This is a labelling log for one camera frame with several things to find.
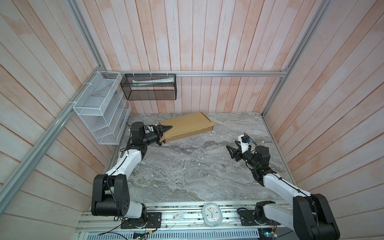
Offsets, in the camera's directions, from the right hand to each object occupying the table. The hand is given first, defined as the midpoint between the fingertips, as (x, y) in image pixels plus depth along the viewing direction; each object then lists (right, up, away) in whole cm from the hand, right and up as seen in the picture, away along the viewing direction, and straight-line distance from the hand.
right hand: (232, 143), depth 85 cm
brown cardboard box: (-26, +10, -5) cm, 29 cm away
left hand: (-33, +7, -6) cm, 35 cm away
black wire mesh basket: (-53, +38, +19) cm, 68 cm away
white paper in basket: (-55, +37, +6) cm, 67 cm away
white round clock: (-13, -34, -12) cm, 39 cm away
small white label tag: (-30, -36, -10) cm, 48 cm away
